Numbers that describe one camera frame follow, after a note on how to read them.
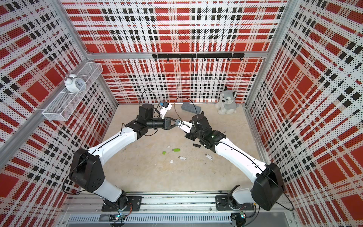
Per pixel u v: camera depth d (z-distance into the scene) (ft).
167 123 2.28
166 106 2.37
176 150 3.09
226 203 2.39
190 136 2.29
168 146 3.13
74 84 2.29
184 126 2.13
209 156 2.98
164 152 3.06
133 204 2.41
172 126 2.41
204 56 2.92
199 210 2.37
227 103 3.41
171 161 2.91
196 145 3.16
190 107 3.77
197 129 1.92
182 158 2.98
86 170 1.43
